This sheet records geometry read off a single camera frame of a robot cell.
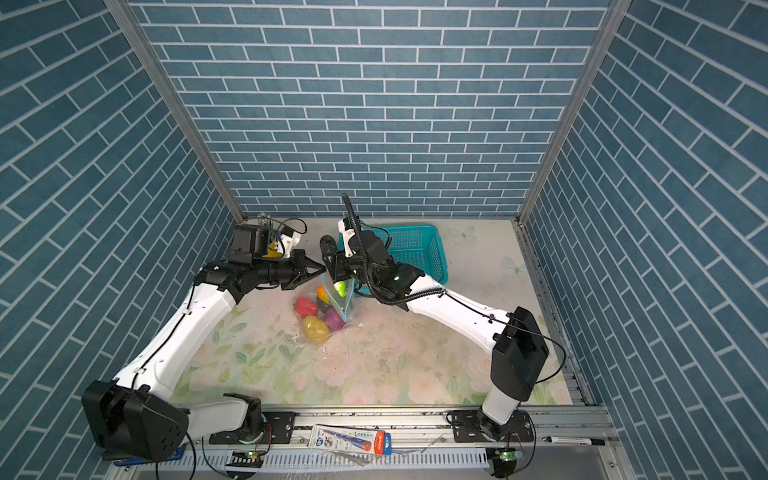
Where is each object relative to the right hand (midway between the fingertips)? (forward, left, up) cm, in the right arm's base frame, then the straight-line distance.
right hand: (323, 253), depth 74 cm
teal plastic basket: (+27, -23, -27) cm, 45 cm away
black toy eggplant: (+1, -1, +1) cm, 2 cm away
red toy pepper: (-3, +10, -24) cm, 26 cm away
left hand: (-3, -1, -3) cm, 4 cm away
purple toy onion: (-7, 0, -23) cm, 24 cm away
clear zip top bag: (-5, +4, -24) cm, 25 cm away
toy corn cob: (-1, +4, -18) cm, 19 cm away
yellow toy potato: (-10, +5, -24) cm, 26 cm away
